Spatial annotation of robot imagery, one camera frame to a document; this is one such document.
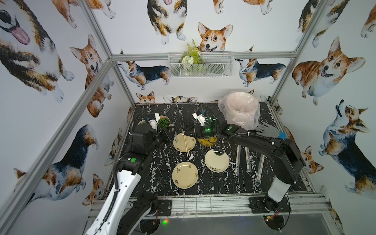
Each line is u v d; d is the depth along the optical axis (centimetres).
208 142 73
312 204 76
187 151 92
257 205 73
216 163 90
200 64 87
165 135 60
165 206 74
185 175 84
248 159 90
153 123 65
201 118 75
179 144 95
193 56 83
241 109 81
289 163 46
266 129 103
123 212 43
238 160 90
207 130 70
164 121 95
